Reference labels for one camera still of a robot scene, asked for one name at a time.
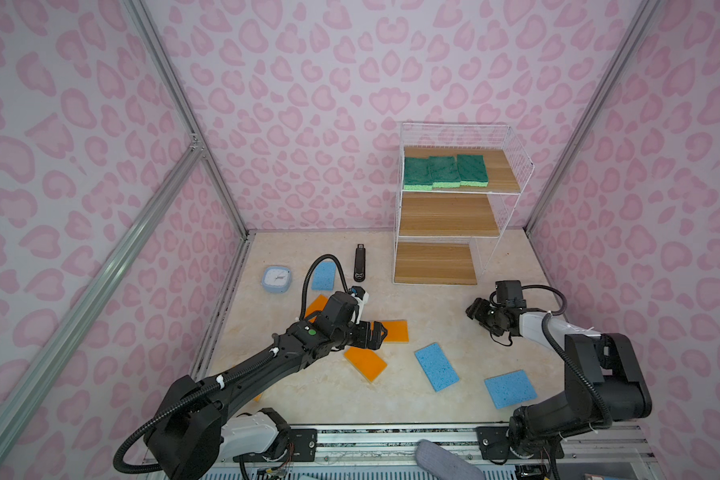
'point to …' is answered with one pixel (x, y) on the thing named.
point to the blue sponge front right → (510, 389)
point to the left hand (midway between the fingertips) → (376, 325)
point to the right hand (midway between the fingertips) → (475, 312)
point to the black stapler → (360, 264)
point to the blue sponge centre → (435, 366)
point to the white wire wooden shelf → (451, 236)
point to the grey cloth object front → (440, 464)
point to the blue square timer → (277, 279)
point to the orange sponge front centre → (367, 361)
